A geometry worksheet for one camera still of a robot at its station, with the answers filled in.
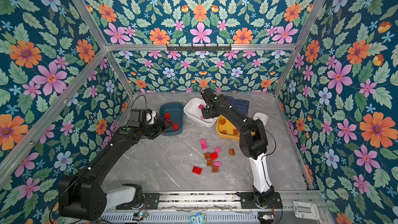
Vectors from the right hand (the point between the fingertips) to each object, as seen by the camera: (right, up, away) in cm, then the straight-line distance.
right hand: (211, 112), depth 94 cm
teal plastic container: (-27, -1, +12) cm, 30 cm away
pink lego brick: (+4, -28, -10) cm, 30 cm away
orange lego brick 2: (+8, -12, +1) cm, 15 cm away
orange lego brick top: (+8, -6, +7) cm, 12 cm away
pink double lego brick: (-5, -19, -2) cm, 20 cm away
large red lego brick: (-7, -31, -12) cm, 34 cm away
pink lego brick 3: (-7, +4, +15) cm, 17 cm away
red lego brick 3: (-31, -3, +12) cm, 33 cm away
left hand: (-23, -7, -13) cm, 27 cm away
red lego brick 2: (+2, -25, -8) cm, 26 cm away
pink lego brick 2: (+4, -22, -6) cm, 23 cm away
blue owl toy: (-6, -47, -27) cm, 54 cm away
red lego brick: (-23, -9, +4) cm, 25 cm away
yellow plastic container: (+10, -12, +4) cm, 16 cm away
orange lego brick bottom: (+2, -30, -12) cm, 33 cm away
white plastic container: (-13, +1, +14) cm, 19 cm away
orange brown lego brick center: (-2, -25, -6) cm, 26 cm away
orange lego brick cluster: (+16, -13, +3) cm, 20 cm away
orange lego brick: (-1, -28, -9) cm, 30 cm away
